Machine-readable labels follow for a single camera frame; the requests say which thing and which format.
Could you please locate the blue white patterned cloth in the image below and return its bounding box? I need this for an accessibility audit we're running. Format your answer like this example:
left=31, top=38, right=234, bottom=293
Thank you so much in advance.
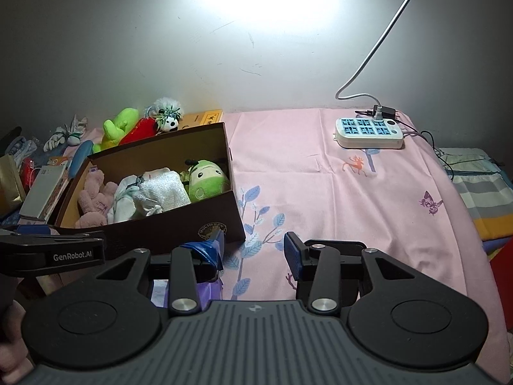
left=8, top=138, right=38, bottom=163

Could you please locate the orange printed book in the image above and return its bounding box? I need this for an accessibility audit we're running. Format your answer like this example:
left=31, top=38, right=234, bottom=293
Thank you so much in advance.
left=42, top=156, right=75, bottom=221

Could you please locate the black cable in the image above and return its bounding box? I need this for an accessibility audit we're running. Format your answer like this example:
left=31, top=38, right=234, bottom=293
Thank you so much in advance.
left=395, top=118, right=501, bottom=181

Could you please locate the red box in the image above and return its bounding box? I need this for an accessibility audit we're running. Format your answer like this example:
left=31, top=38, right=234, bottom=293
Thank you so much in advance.
left=487, top=244, right=513, bottom=313

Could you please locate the red packet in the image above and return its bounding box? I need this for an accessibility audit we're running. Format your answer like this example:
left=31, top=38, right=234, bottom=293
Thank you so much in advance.
left=20, top=158, right=38, bottom=189

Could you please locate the blue glasses case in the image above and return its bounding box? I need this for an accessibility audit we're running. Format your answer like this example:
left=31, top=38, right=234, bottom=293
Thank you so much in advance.
left=69, top=140, right=94, bottom=179

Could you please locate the purple tissue packet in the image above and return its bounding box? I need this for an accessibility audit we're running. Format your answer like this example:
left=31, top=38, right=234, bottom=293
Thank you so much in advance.
left=150, top=277, right=225, bottom=309

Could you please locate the red plush toy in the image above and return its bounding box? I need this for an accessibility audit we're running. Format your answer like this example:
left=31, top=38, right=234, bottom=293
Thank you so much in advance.
left=119, top=117, right=161, bottom=146

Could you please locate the green frog plush toy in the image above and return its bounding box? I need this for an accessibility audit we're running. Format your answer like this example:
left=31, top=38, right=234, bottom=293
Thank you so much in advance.
left=180, top=159, right=233, bottom=203

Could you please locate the brown cardboard box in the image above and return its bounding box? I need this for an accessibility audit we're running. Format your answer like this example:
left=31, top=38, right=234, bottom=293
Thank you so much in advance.
left=54, top=121, right=246, bottom=265

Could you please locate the black charger plug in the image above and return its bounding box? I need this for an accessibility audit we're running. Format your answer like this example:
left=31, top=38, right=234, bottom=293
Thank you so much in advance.
left=366, top=105, right=397, bottom=120

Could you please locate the striped blanket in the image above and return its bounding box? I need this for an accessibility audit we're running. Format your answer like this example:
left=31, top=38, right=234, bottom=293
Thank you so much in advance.
left=439, top=148, right=513, bottom=241

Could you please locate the yellow flat box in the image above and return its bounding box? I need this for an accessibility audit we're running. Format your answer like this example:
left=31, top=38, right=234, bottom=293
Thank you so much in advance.
left=178, top=109, right=224, bottom=130

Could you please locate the blue floral cloth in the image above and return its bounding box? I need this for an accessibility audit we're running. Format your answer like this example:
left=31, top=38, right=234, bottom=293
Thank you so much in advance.
left=0, top=209, right=55, bottom=235

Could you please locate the white glove bundle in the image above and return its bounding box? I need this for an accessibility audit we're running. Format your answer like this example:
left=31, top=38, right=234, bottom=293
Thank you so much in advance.
left=66, top=114, right=88, bottom=146
left=43, top=126, right=69, bottom=152

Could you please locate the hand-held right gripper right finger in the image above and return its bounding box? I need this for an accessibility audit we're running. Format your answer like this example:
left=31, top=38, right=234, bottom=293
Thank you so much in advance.
left=284, top=232, right=433, bottom=312

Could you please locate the white power bank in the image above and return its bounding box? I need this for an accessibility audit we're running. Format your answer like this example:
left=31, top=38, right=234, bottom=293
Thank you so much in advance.
left=19, top=164, right=67, bottom=219

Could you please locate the person's left hand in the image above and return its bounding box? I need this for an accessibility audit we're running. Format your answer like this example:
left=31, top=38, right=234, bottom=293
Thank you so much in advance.
left=0, top=301, right=35, bottom=373

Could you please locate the pink plush toy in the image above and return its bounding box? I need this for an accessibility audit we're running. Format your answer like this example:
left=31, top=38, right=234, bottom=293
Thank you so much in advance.
left=75, top=168, right=119, bottom=229

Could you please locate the white power strip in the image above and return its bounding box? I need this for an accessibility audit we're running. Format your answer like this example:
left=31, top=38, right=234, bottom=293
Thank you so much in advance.
left=334, top=116, right=405, bottom=150

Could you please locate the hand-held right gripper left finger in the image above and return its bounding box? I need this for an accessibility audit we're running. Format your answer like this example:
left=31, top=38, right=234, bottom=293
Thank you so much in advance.
left=80, top=230, right=226, bottom=315

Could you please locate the white panda plush toy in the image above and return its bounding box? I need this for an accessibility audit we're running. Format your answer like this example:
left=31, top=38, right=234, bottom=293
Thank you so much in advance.
left=145, top=97, right=186, bottom=133

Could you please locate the pale blue cloth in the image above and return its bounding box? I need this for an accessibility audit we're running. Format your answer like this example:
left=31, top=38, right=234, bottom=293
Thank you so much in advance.
left=108, top=174, right=145, bottom=223

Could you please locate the pink printed bed sheet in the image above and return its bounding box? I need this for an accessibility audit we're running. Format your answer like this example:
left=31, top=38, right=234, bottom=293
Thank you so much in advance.
left=60, top=106, right=506, bottom=381

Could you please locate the lime green plush toy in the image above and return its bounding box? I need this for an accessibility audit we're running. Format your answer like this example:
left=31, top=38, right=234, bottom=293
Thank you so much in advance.
left=92, top=107, right=139, bottom=154

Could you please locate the white power cable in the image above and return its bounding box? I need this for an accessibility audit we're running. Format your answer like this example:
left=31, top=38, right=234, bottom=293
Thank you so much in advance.
left=336, top=0, right=422, bottom=119

